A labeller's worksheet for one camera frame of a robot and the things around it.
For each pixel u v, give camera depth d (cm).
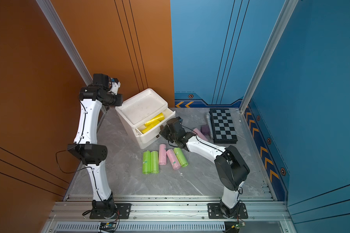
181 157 90
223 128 103
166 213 73
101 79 63
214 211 73
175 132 67
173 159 89
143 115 85
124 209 74
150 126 83
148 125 85
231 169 46
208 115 112
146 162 87
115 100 72
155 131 81
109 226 71
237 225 70
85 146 52
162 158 89
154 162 87
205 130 103
